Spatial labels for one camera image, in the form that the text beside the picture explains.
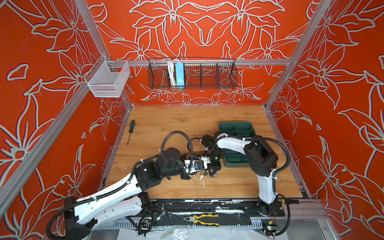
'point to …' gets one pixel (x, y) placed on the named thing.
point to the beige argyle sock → (206, 172)
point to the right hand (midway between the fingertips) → (209, 170)
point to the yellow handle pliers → (193, 219)
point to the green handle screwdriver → (131, 129)
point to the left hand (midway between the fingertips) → (201, 159)
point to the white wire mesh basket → (106, 78)
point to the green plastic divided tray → (233, 158)
